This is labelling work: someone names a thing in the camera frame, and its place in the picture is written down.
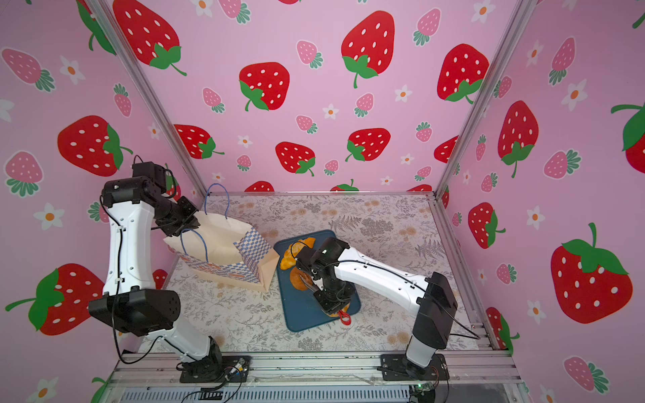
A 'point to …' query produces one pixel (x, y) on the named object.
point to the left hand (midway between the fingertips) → (202, 219)
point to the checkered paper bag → (223, 249)
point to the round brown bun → (297, 281)
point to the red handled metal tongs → (342, 315)
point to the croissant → (289, 259)
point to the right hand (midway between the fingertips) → (342, 304)
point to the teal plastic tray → (304, 308)
